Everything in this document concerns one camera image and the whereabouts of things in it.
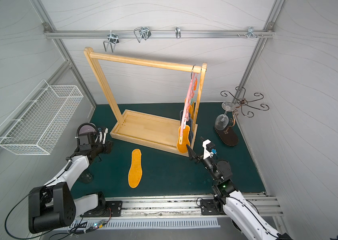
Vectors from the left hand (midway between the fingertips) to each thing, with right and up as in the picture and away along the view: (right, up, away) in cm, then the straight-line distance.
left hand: (108, 142), depth 88 cm
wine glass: (+67, +12, -4) cm, 68 cm away
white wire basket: (-25, +12, -19) cm, 34 cm away
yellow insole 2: (+44, -3, -5) cm, 45 cm away
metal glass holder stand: (+78, +2, +12) cm, 79 cm away
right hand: (+50, +3, -15) cm, 52 cm away
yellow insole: (+17, -18, -4) cm, 25 cm away
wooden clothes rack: (+14, +8, +16) cm, 23 cm away
